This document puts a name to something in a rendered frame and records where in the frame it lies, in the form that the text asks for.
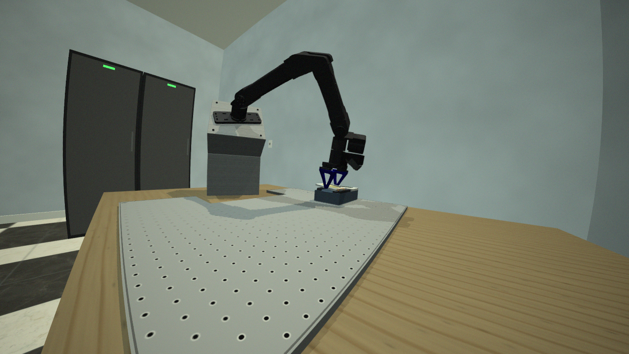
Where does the blue-grey dock with white console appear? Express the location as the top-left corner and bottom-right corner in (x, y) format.
(314, 186), (358, 205)

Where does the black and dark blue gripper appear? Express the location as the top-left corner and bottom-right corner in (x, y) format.
(319, 149), (348, 189)

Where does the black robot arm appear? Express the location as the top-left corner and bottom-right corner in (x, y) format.
(213, 51), (366, 171)

